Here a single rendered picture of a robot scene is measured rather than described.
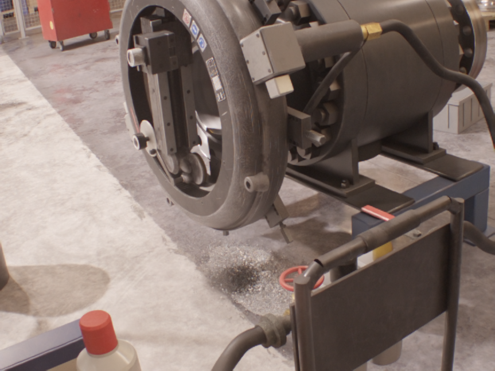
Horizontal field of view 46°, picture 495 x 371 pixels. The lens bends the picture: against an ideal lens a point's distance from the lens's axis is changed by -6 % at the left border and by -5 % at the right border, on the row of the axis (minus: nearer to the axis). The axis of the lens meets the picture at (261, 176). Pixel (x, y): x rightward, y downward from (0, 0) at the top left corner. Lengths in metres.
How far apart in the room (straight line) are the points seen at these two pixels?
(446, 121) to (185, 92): 1.67
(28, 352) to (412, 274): 0.66
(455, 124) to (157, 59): 1.83
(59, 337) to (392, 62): 1.26
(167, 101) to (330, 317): 0.89
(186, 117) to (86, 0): 5.35
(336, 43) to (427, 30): 0.53
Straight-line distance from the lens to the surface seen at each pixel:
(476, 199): 2.05
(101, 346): 0.62
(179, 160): 1.77
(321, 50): 1.38
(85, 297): 2.02
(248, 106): 1.37
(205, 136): 1.83
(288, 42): 1.31
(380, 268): 1.04
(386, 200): 1.78
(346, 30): 1.43
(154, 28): 1.62
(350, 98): 1.67
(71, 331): 0.81
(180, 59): 1.67
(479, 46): 2.19
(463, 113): 3.08
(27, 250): 2.42
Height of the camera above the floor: 1.03
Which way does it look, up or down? 23 degrees down
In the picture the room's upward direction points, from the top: 6 degrees counter-clockwise
